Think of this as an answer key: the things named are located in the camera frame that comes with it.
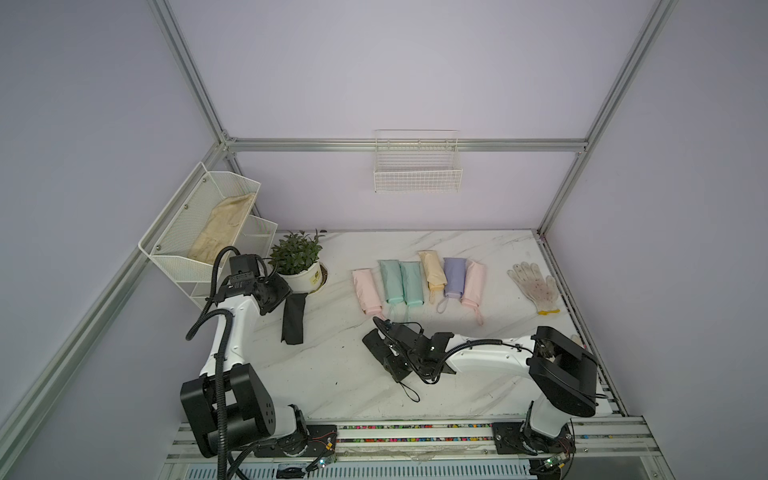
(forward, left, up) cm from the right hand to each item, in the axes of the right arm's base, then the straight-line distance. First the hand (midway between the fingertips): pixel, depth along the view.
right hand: (394, 364), depth 85 cm
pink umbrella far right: (+26, -28, +1) cm, 38 cm away
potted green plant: (+26, +29, +17) cm, 43 cm away
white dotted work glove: (+24, -52, -2) cm, 58 cm away
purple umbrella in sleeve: (+28, -22, +1) cm, 36 cm away
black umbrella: (-4, 0, +11) cm, 12 cm away
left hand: (+16, +31, +14) cm, 37 cm away
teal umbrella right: (+29, -7, 0) cm, 30 cm away
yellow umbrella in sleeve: (+31, -15, +2) cm, 35 cm away
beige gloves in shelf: (+28, +47, +29) cm, 62 cm away
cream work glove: (+8, -59, -4) cm, 59 cm away
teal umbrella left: (+29, 0, +1) cm, 29 cm away
